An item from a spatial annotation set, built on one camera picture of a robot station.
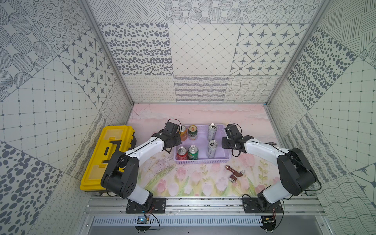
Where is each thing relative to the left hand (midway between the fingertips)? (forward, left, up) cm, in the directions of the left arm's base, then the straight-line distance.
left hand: (177, 138), depth 91 cm
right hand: (-1, -31, -4) cm, 31 cm away
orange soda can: (+3, -4, +1) cm, 5 cm away
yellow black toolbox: (-7, +35, +10) cm, 37 cm away
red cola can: (-11, -4, +2) cm, 12 cm away
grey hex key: (+2, -63, -7) cm, 64 cm away
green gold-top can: (+4, -10, +1) cm, 10 cm away
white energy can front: (-8, -21, +5) cm, 23 cm away
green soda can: (-11, -10, +2) cm, 15 cm away
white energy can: (+2, -21, +5) cm, 22 cm away
